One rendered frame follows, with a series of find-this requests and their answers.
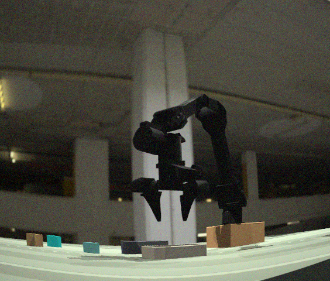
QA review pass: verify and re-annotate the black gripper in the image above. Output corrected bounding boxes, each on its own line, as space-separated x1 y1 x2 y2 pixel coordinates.
131 156 209 221

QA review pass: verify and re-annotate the white shallow tray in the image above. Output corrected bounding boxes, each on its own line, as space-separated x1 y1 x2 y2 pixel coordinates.
142 244 207 260

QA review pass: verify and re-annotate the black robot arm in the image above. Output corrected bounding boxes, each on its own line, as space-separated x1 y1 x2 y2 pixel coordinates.
132 94 247 225

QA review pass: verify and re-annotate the cyan cube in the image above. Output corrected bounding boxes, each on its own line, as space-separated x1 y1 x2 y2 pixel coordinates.
47 235 62 247

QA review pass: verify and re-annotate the teal rectangular block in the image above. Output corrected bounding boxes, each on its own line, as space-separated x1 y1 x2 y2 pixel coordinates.
83 242 100 253

